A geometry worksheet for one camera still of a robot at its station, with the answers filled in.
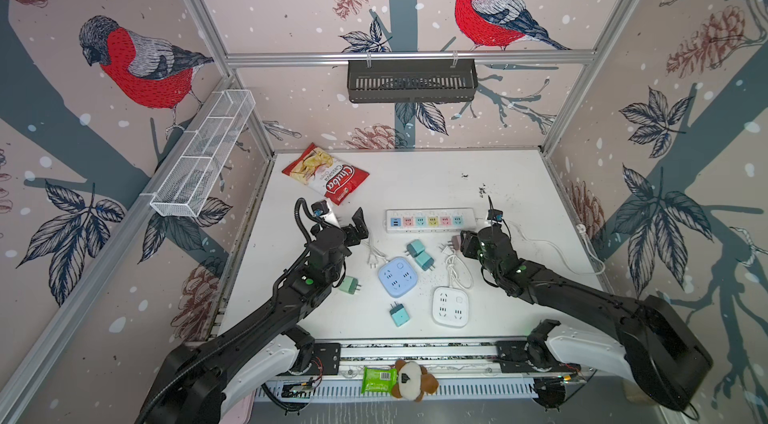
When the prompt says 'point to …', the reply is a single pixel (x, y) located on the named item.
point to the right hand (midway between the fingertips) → (465, 236)
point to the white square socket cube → (451, 306)
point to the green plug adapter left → (350, 285)
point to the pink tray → (241, 413)
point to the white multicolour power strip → (425, 220)
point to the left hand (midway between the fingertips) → (347, 213)
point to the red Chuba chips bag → (328, 175)
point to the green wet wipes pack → (378, 380)
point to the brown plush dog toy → (413, 381)
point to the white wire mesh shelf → (180, 194)
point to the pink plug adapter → (455, 242)
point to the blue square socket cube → (397, 276)
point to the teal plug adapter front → (399, 314)
